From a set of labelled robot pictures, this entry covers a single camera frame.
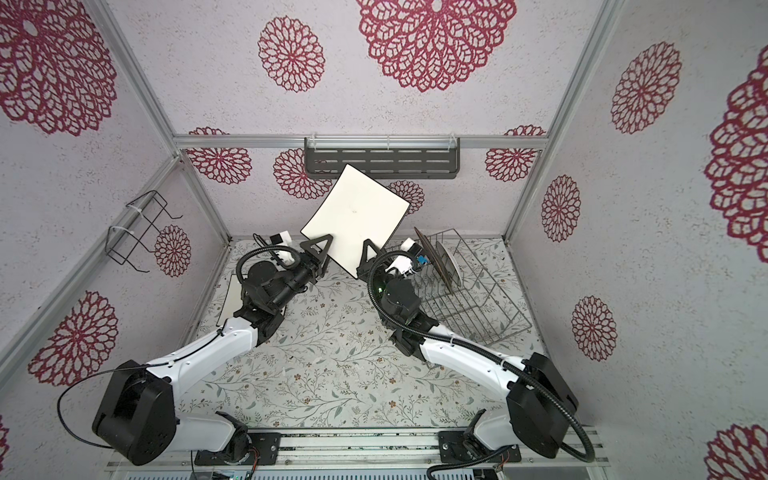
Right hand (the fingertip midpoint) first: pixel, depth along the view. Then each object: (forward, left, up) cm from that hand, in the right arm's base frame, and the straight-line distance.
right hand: (365, 237), depth 67 cm
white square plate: (+6, +49, -37) cm, 62 cm away
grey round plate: (+14, -24, -24) cm, 36 cm away
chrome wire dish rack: (+7, -35, -39) cm, 53 cm away
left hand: (+3, +8, -6) cm, 10 cm away
